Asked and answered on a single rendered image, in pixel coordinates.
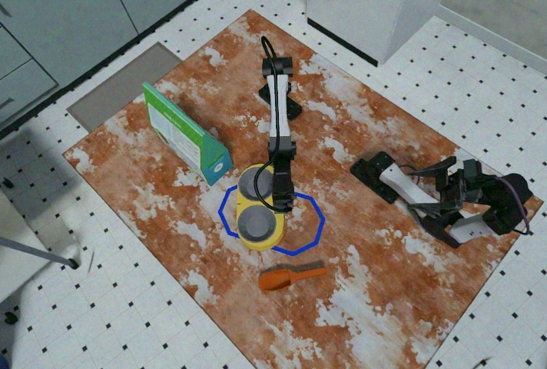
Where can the blue tape strip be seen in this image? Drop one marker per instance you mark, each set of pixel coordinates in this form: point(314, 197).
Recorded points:
point(277, 248)

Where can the green dog food bag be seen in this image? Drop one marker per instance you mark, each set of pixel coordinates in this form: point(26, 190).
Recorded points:
point(202, 152)

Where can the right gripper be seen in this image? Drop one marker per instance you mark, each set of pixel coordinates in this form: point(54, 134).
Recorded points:
point(291, 191)

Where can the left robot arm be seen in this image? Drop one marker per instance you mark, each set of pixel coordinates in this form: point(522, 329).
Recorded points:
point(384, 176)

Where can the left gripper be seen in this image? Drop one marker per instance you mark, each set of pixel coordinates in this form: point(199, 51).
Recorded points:
point(439, 171)

